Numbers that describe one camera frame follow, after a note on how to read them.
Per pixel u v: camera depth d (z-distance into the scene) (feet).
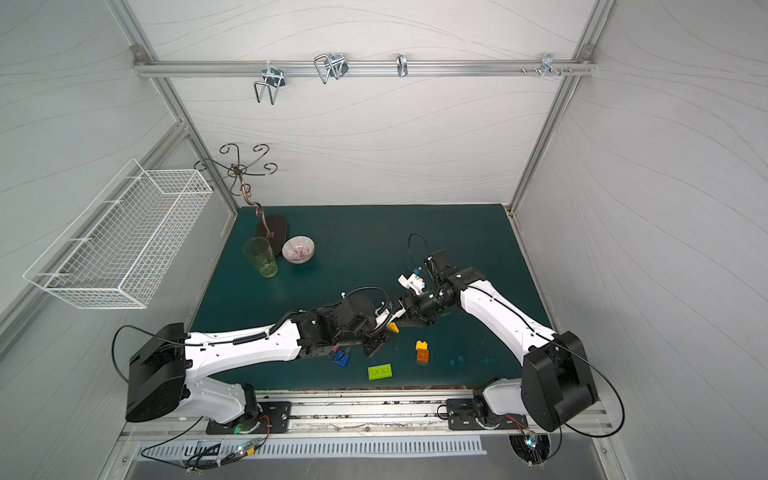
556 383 1.36
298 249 3.48
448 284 1.98
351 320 1.91
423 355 2.69
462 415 2.40
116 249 2.23
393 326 2.46
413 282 2.50
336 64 2.50
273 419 2.42
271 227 3.57
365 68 2.57
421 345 2.80
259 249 3.12
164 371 1.34
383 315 2.14
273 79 2.57
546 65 2.51
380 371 2.63
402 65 2.57
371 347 2.20
